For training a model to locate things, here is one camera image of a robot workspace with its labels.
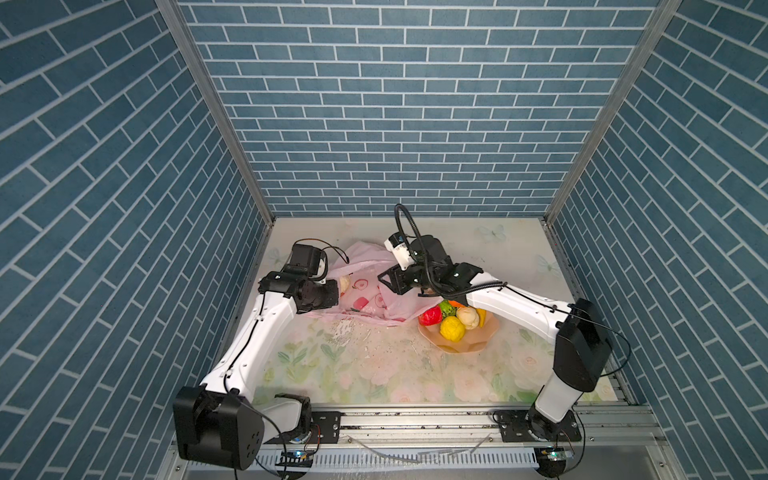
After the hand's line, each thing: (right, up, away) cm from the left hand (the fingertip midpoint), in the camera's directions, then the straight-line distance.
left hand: (335, 295), depth 81 cm
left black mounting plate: (-1, -32, -7) cm, 33 cm away
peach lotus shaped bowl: (+40, -14, +6) cm, 43 cm away
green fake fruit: (+32, -5, +7) cm, 33 cm away
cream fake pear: (0, +1, +16) cm, 16 cm away
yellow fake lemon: (+33, -10, +4) cm, 35 cm away
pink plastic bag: (+6, -4, +17) cm, 18 cm away
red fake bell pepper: (+27, -6, +2) cm, 27 cm away
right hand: (+12, +6, -1) cm, 14 cm away
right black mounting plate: (+49, -32, -7) cm, 58 cm away
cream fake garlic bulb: (+38, -7, +6) cm, 39 cm away
